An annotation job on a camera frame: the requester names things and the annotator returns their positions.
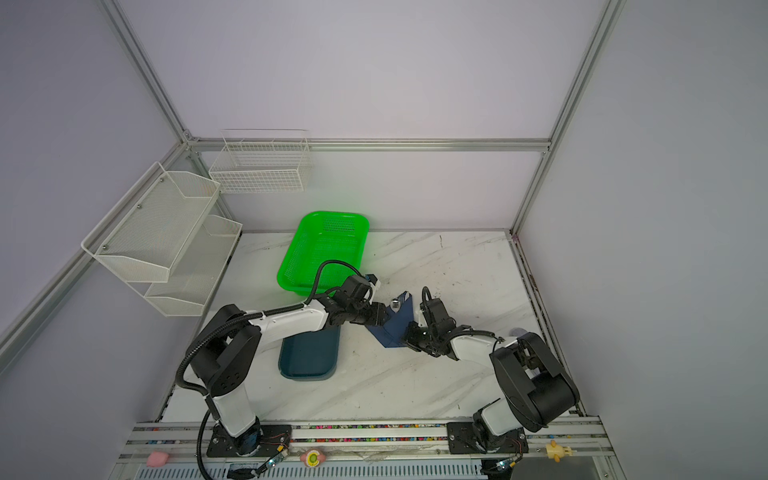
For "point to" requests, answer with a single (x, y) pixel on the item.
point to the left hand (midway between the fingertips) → (383, 317)
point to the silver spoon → (395, 305)
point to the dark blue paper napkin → (390, 335)
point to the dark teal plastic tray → (314, 356)
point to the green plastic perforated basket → (323, 237)
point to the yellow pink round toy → (313, 458)
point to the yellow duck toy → (556, 451)
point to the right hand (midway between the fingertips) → (396, 338)
